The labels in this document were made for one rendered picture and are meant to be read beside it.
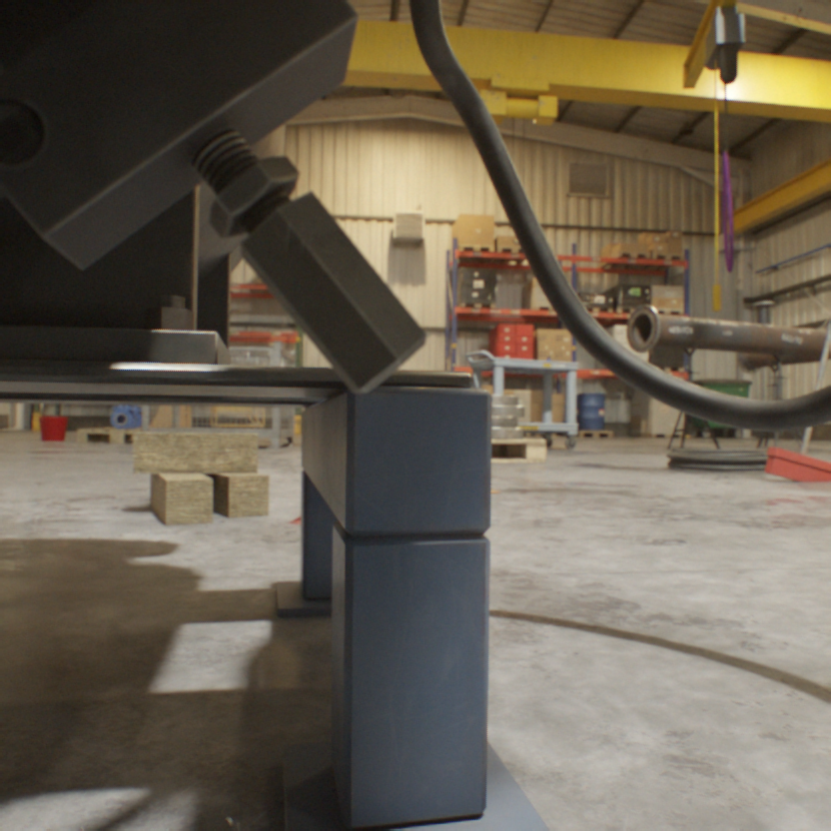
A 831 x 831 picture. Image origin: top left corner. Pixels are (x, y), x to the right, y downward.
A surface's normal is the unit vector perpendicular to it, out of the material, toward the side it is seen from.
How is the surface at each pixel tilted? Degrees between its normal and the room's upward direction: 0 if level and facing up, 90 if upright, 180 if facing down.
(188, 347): 90
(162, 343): 90
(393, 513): 90
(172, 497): 90
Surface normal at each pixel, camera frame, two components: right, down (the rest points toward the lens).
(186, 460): 0.24, -0.01
